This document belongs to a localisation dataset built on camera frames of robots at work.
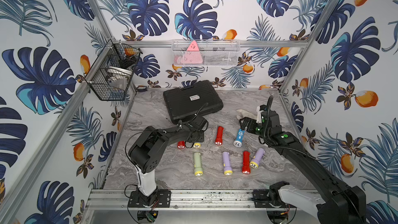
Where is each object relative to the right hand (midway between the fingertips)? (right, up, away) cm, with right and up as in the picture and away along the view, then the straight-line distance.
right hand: (247, 121), depth 82 cm
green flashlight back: (-27, -15, +8) cm, 32 cm away
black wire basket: (-73, +23, +1) cm, 76 cm away
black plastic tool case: (-35, +10, +21) cm, 42 cm away
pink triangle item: (-29, +38, +9) cm, 49 cm away
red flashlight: (-36, -14, +7) cm, 39 cm away
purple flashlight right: (+8, -19, +4) cm, 21 cm away
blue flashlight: (-2, -11, +10) cm, 15 cm away
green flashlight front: (-26, -25, -2) cm, 36 cm away
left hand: (-25, -10, +12) cm, 30 cm away
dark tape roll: (-70, +22, +39) cm, 83 cm away
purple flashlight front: (-11, -25, -1) cm, 28 cm away
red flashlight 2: (-14, -11, +11) cm, 20 cm away
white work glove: (+6, +3, +24) cm, 25 cm away
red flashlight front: (-1, -25, 0) cm, 25 cm away
